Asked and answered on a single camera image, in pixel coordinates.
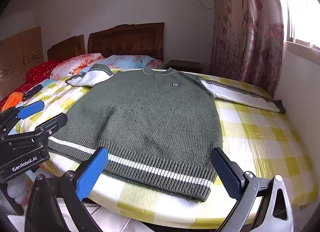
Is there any pink floral pillow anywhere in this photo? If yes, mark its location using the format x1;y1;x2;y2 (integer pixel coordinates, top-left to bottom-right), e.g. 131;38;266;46
50;53;104;80

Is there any black object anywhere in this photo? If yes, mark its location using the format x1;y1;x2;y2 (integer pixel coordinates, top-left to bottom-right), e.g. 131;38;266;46
22;84;43;101

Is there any small wooden headboard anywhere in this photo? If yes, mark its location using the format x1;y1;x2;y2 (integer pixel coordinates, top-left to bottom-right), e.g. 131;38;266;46
47;34;86;62

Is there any pink floral curtain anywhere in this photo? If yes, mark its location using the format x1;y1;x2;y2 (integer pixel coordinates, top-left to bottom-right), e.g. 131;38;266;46
209;0;285;97

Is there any window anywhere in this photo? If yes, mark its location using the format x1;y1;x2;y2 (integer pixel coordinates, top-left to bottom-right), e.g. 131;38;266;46
274;0;320;50

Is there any person's left hand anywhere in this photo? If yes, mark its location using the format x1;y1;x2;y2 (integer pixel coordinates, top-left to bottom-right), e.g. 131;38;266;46
6;172;34;205

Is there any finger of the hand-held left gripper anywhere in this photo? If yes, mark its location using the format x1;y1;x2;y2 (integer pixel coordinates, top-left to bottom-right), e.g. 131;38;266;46
0;100;45;135
5;113;68;139

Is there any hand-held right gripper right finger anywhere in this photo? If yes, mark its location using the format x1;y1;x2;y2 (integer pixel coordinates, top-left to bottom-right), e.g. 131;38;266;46
211;147;294;232

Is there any bed with yellow checked sheet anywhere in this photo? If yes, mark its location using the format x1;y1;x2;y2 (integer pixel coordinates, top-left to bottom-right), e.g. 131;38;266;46
15;68;319;224

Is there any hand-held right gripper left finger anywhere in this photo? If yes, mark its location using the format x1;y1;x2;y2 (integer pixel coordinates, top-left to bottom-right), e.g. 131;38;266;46
25;147;109;232

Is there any light wooden wardrobe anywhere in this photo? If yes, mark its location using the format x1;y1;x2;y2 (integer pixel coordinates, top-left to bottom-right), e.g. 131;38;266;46
0;26;45;95

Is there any wooden nightstand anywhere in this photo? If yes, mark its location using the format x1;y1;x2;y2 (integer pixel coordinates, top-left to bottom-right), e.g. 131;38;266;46
166;59;202;74

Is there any large wooden headboard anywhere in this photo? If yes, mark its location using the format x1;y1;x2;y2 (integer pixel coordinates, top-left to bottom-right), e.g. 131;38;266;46
87;23;165;69

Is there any red blanket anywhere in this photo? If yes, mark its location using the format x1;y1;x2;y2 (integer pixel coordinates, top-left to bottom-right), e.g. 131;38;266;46
0;60;60;112

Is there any green knit sweater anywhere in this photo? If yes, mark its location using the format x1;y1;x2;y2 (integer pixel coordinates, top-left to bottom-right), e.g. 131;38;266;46
47;64;287;202

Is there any orange cloth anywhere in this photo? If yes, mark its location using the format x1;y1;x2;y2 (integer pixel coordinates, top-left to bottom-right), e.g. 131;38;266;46
2;92;24;111

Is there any blue floral pillow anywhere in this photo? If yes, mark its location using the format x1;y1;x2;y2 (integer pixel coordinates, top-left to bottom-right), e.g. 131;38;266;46
101;55;155;69

